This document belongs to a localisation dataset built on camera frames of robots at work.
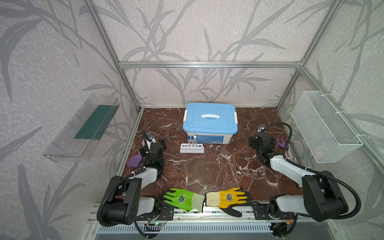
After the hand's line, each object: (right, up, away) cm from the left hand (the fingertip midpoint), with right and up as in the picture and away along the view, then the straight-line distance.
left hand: (153, 135), depth 88 cm
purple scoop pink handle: (-12, -16, +3) cm, 20 cm away
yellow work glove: (+41, -32, -13) cm, 54 cm away
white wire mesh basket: (+82, +2, -26) cm, 86 cm away
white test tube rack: (+23, -8, +5) cm, 25 cm away
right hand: (+66, +2, +2) cm, 66 cm away
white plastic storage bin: (+36, -3, +5) cm, 37 cm away
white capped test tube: (+25, 0, -3) cm, 25 cm away
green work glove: (+21, -32, -12) cm, 40 cm away
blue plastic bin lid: (+34, +10, +2) cm, 36 cm away
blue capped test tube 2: (+22, -4, 0) cm, 22 cm away
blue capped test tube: (+24, -4, 0) cm, 24 cm away
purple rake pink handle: (+83, -7, +11) cm, 84 cm away
